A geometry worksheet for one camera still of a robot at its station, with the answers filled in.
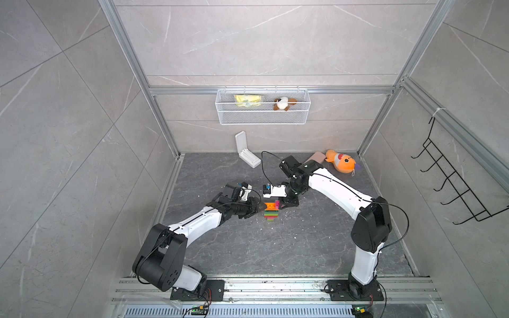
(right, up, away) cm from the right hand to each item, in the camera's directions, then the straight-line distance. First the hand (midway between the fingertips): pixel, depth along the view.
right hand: (282, 200), depth 85 cm
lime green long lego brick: (-5, -7, +1) cm, 8 cm away
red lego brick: (-5, -9, +6) cm, 12 cm away
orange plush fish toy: (+35, +17, +19) cm, 44 cm away
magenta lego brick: (-3, -1, -5) cm, 6 cm away
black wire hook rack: (+56, +1, -27) cm, 62 cm away
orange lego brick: (-5, -3, -1) cm, 6 cm away
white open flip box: (-18, +22, +30) cm, 42 cm away
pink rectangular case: (+25, +21, +31) cm, 45 cm away
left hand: (-8, -2, -1) cm, 8 cm away
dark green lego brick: (-5, -5, -1) cm, 7 cm away
